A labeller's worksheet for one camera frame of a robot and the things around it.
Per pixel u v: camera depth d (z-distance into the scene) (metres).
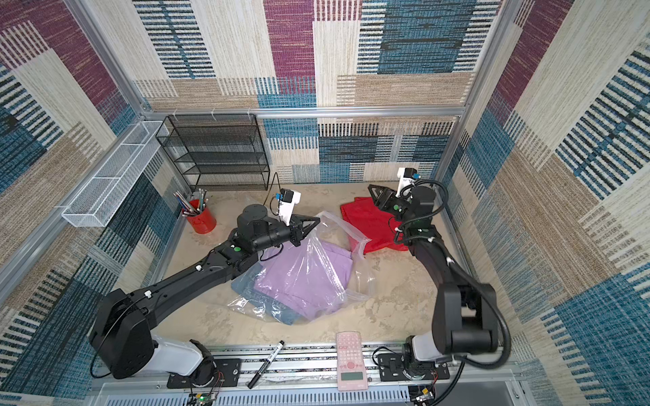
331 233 1.04
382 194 0.74
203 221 1.00
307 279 0.74
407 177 0.73
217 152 1.09
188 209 1.00
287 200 0.65
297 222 0.67
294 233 0.65
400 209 0.72
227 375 0.73
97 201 0.71
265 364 0.74
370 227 0.83
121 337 0.41
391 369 0.73
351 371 0.73
